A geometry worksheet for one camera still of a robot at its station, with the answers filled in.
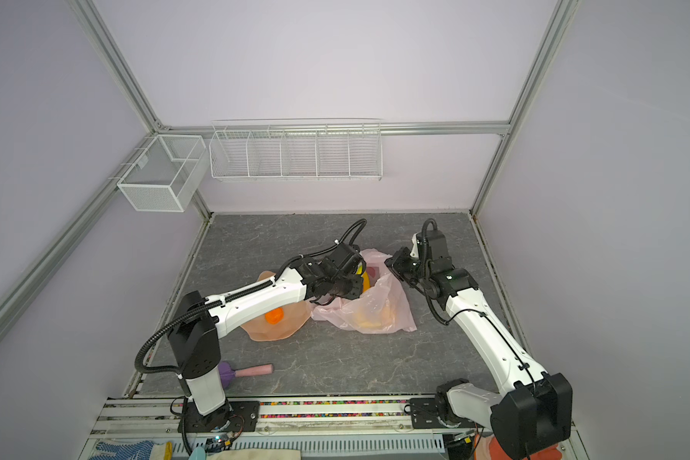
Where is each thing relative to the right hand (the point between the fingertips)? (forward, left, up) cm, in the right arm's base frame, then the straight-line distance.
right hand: (383, 258), depth 78 cm
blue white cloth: (-42, +60, -21) cm, 76 cm away
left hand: (-5, +7, -9) cm, 12 cm away
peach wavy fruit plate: (-9, +27, -20) cm, 35 cm away
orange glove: (-43, -26, -20) cm, 54 cm away
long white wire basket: (+42, +25, +7) cm, 49 cm away
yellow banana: (-7, +5, -1) cm, 8 cm away
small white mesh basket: (+33, +72, +3) cm, 80 cm away
